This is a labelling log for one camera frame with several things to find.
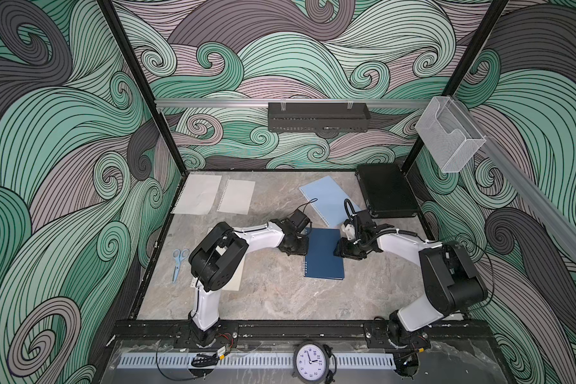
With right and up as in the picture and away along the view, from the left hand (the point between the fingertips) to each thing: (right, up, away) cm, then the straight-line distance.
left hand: (306, 249), depth 91 cm
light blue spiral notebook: (+13, +19, +20) cm, 31 cm away
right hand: (+12, -2, 0) cm, 12 cm away
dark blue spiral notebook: (+6, -4, -1) cm, 7 cm away
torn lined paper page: (-49, +21, +20) cm, 57 cm away
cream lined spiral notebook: (-20, +2, -38) cm, 43 cm away
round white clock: (-1, -27, -24) cm, 36 cm away
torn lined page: (-30, +20, +17) cm, 40 cm away
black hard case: (+38, +22, +15) cm, 47 cm away
